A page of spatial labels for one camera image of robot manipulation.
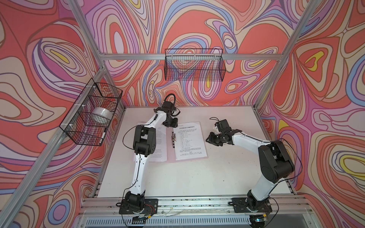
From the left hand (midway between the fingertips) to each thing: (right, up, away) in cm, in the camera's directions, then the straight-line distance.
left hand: (175, 123), depth 106 cm
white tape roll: (-37, +5, -33) cm, 50 cm away
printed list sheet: (+10, -13, -8) cm, 18 cm away
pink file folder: (-2, -18, -13) cm, 22 cm away
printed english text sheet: (-9, -20, -15) cm, 26 cm away
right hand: (+23, -13, -13) cm, 29 cm away
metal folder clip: (-1, -11, -8) cm, 13 cm away
